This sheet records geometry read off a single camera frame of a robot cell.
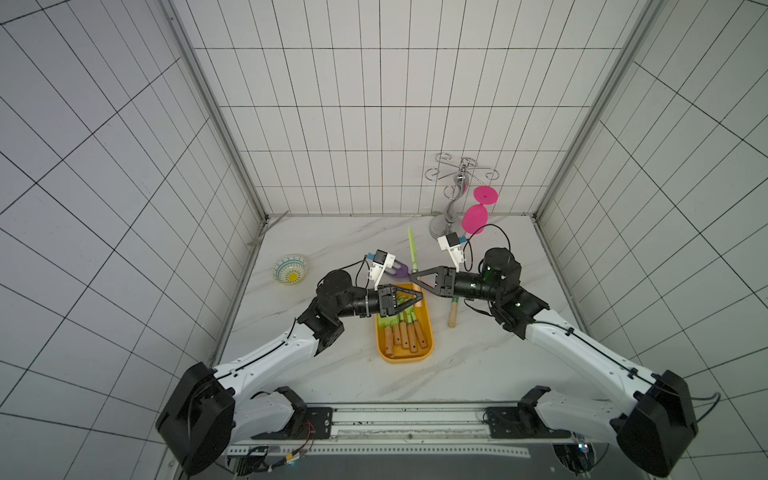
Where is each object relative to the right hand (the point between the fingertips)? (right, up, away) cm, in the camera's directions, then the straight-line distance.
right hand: (403, 286), depth 65 cm
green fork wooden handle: (-3, -18, +16) cm, 25 cm away
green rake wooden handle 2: (+3, -18, +20) cm, 27 cm away
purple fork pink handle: (+1, -1, +39) cm, 39 cm away
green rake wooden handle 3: (+6, -18, +22) cm, 28 cm away
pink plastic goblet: (+26, +18, +32) cm, 45 cm away
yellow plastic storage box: (+6, -12, +27) cm, 30 cm away
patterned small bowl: (-38, 0, +38) cm, 54 cm away
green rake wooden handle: (+1, -18, +20) cm, 27 cm away
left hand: (+3, -4, +1) cm, 5 cm away
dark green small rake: (+17, -13, +26) cm, 34 cm away
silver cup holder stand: (+20, +17, +46) cm, 53 cm away
